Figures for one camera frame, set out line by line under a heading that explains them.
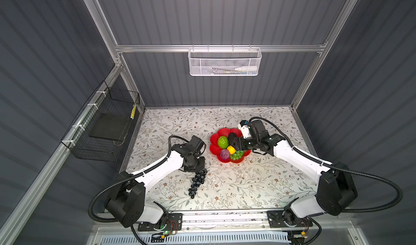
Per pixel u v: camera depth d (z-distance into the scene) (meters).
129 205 0.42
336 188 0.43
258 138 0.65
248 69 0.87
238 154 0.91
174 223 0.72
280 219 0.74
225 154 0.91
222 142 0.94
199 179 0.83
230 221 0.75
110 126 0.75
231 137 0.99
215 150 0.96
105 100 0.79
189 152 0.61
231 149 0.88
